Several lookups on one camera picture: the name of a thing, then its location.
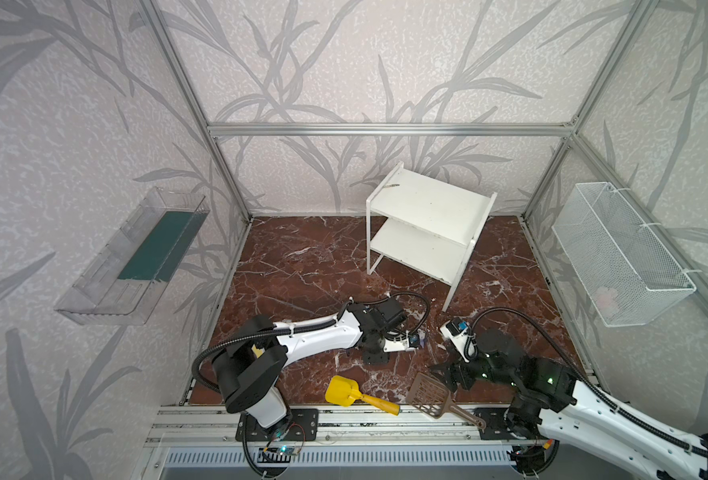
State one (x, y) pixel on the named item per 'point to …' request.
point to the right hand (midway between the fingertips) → (437, 350)
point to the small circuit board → (280, 450)
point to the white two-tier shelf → (424, 222)
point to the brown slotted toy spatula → (436, 398)
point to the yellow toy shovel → (346, 392)
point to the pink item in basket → (605, 301)
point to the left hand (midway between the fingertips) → (385, 341)
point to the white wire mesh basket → (628, 274)
